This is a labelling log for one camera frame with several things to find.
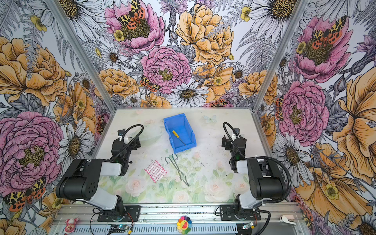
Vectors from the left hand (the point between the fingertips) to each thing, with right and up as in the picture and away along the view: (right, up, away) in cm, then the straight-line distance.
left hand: (131, 138), depth 94 cm
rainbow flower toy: (+35, -38, -23) cm, 56 cm away
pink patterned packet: (+16, -19, -4) cm, 25 cm away
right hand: (+64, -1, +1) cm, 64 cm away
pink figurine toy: (-18, -38, -25) cm, 48 cm away
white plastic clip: (+84, -36, -22) cm, 94 cm away
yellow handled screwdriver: (+28, +1, +9) cm, 29 cm away
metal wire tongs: (+33, -22, -6) cm, 40 cm away
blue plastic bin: (+29, +9, +15) cm, 34 cm away
